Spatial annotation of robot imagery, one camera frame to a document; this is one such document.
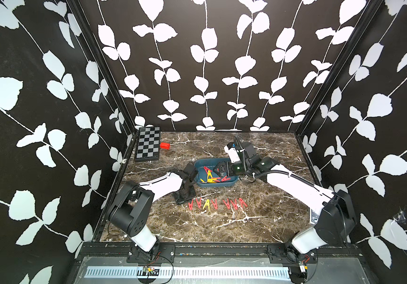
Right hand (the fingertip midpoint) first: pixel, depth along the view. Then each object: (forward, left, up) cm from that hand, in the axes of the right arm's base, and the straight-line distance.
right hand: (218, 166), depth 80 cm
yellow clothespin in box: (+3, +4, -17) cm, 18 cm away
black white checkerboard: (+27, +44, -15) cm, 54 cm away
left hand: (-7, +13, -18) cm, 23 cm away
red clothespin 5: (-10, -8, -19) cm, 23 cm away
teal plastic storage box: (+9, +10, -21) cm, 25 cm away
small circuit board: (-39, +28, -18) cm, 51 cm away
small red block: (+28, +34, -18) cm, 47 cm away
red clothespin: (-12, +14, -17) cm, 25 cm away
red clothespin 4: (-10, -4, -19) cm, 22 cm away
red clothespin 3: (-11, +1, -19) cm, 22 cm away
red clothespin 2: (-10, +10, -18) cm, 23 cm away
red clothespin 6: (-10, -13, -18) cm, 24 cm away
